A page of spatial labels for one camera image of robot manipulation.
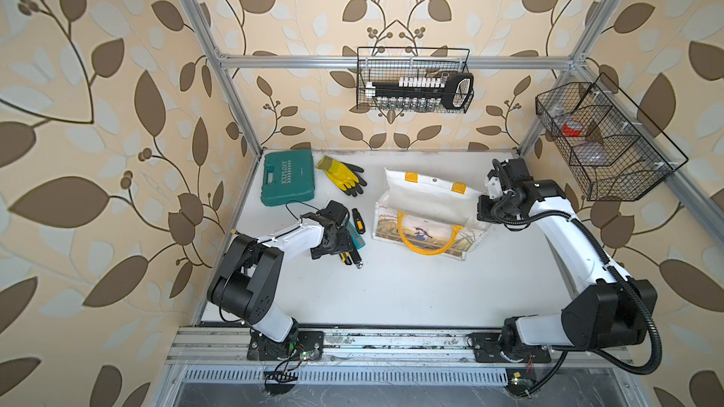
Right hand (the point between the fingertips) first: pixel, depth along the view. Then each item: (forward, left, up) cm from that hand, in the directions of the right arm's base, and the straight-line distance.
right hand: (480, 214), depth 82 cm
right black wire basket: (+6, -32, +18) cm, 37 cm away
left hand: (-1, +45, -14) cm, 47 cm away
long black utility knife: (-5, +38, -16) cm, 41 cm away
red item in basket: (+17, -27, +16) cm, 36 cm away
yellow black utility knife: (-6, +41, -14) cm, 44 cm away
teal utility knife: (+1, +37, -15) cm, 40 cm away
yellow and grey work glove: (+29, +43, -14) cm, 53 cm away
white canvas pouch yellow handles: (+8, +13, -12) cm, 19 cm away
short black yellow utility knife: (+8, +37, -15) cm, 40 cm away
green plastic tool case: (+26, +64, -9) cm, 69 cm away
